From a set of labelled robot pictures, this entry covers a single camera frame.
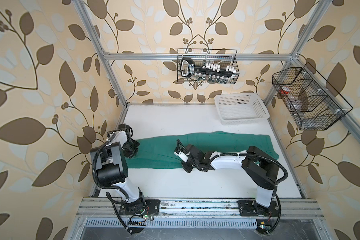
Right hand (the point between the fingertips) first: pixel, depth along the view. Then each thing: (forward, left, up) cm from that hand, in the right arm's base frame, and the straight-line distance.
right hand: (182, 163), depth 88 cm
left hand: (+9, +28, +2) cm, 29 cm away
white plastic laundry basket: (+40, -45, +4) cm, 61 cm away
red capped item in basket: (+30, -62, +29) cm, 75 cm away
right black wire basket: (+14, -67, +34) cm, 76 cm away
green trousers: (+8, +14, -1) cm, 17 cm away
